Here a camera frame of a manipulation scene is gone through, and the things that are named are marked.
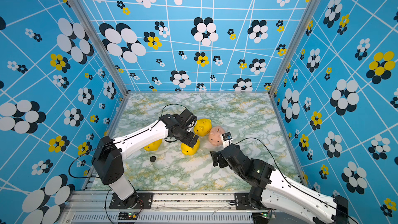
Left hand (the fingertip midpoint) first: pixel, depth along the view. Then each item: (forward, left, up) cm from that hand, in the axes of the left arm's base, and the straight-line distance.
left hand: (192, 138), depth 84 cm
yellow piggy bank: (-6, +2, -3) cm, 7 cm away
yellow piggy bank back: (+8, -6, -1) cm, 10 cm away
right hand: (-9, -15, +5) cm, 18 cm away
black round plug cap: (-7, +23, -11) cm, 26 cm away
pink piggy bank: (+3, -13, -2) cm, 13 cm away
